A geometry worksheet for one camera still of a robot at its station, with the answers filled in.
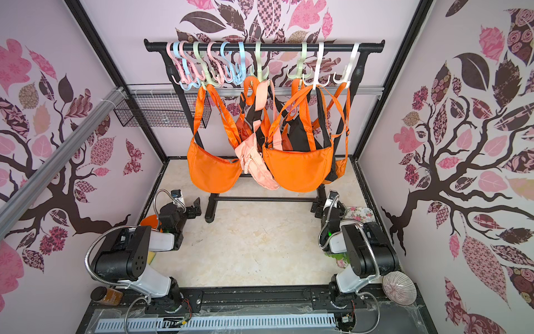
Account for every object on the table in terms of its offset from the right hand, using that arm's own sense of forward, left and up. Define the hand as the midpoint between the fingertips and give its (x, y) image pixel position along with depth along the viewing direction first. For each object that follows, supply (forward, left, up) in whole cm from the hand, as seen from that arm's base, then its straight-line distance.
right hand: (330, 198), depth 92 cm
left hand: (+1, +64, -2) cm, 64 cm away
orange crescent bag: (+7, +17, +19) cm, 27 cm away
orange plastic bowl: (-8, +80, -2) cm, 80 cm away
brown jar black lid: (-37, +83, -2) cm, 91 cm away
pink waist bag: (+3, +34, +25) cm, 42 cm away
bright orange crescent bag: (+7, +52, +13) cm, 54 cm away
